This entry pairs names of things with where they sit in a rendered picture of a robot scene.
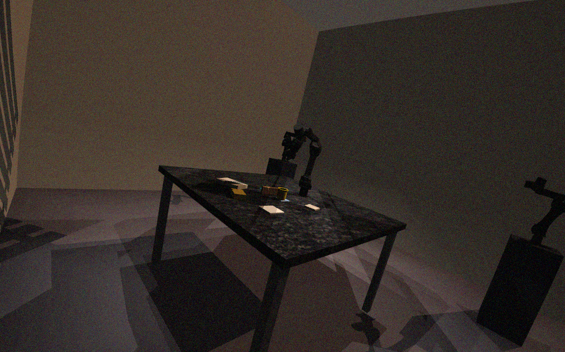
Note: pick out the wooden plank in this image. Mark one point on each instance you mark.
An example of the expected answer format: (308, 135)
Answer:
(269, 190)

